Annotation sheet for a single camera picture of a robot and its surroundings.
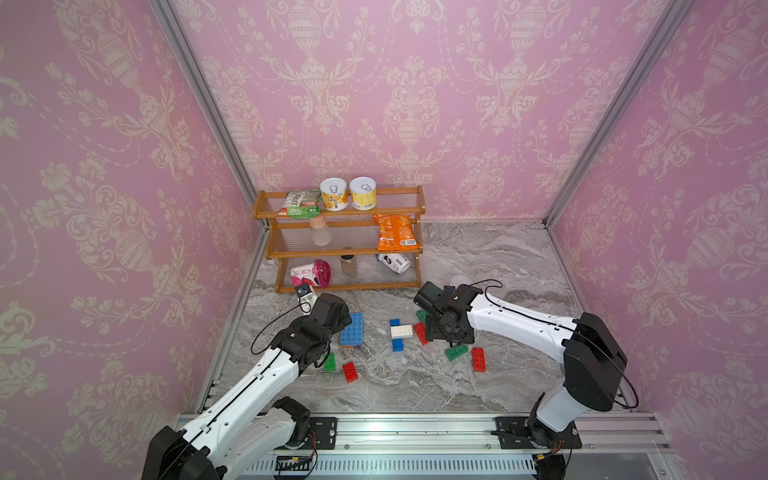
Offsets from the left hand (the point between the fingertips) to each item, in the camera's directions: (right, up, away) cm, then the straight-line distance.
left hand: (333, 314), depth 83 cm
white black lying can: (+18, +14, +17) cm, 28 cm away
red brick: (+41, -13, +3) cm, 43 cm away
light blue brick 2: (+5, -6, +5) cm, 9 cm away
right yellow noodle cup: (+9, +34, -1) cm, 35 cm away
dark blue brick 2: (+18, -10, +5) cm, 21 cm away
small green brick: (-1, -14, +2) cm, 15 cm away
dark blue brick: (+17, -4, +9) cm, 20 cm away
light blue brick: (+6, -4, +7) cm, 10 cm away
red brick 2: (+5, -16, 0) cm, 17 cm away
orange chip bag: (+18, +23, +12) cm, 32 cm away
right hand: (+31, -6, +1) cm, 31 cm away
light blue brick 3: (+5, -9, +4) cm, 11 cm away
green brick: (+35, -12, +3) cm, 37 cm away
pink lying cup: (-7, +10, +12) cm, 17 cm away
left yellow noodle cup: (+1, +34, -2) cm, 34 cm away
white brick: (+19, -6, +5) cm, 21 cm away
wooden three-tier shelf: (+2, +18, +12) cm, 21 cm away
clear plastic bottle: (-6, +23, +10) cm, 26 cm away
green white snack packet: (-8, +30, -1) cm, 32 cm away
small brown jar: (+2, +13, +15) cm, 20 cm away
